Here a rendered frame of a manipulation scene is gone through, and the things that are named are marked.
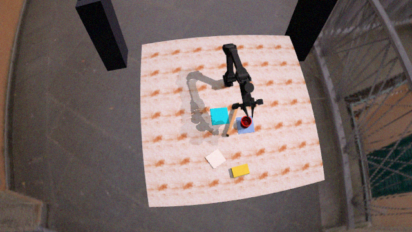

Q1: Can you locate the yellow rectangular block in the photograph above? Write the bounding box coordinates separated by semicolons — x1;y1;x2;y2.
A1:
231;164;250;177

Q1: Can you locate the dark red cup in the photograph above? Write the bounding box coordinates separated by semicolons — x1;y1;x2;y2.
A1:
240;116;252;129

